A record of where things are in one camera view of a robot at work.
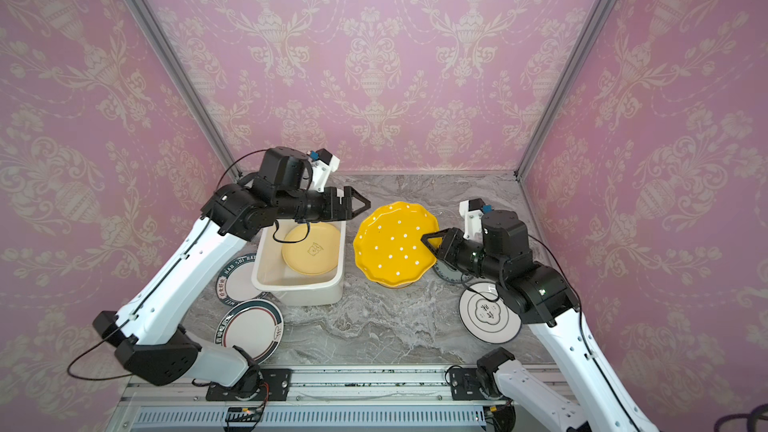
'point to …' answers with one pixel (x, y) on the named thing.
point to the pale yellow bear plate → (316, 255)
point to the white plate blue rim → (485, 318)
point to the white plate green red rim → (254, 326)
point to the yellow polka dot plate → (389, 248)
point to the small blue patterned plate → (448, 273)
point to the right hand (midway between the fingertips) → (424, 239)
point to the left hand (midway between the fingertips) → (359, 209)
